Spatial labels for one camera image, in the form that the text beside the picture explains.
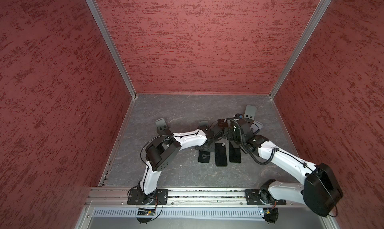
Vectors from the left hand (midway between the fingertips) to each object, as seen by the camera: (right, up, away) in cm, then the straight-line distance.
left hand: (205, 149), depth 91 cm
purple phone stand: (+32, +13, +3) cm, 34 cm away
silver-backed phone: (+9, -3, 0) cm, 10 cm away
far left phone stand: (-28, +13, +4) cm, 31 cm away
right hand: (+13, +12, -5) cm, 18 cm away
